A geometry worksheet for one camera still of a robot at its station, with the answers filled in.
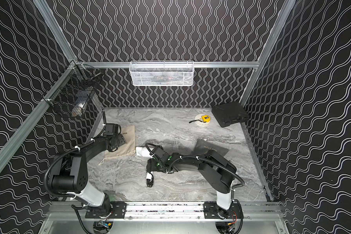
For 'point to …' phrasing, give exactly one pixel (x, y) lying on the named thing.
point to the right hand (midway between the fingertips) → (152, 167)
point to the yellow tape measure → (206, 118)
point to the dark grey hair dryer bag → (202, 146)
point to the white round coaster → (202, 119)
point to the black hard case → (229, 114)
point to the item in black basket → (77, 111)
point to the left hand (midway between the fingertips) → (118, 139)
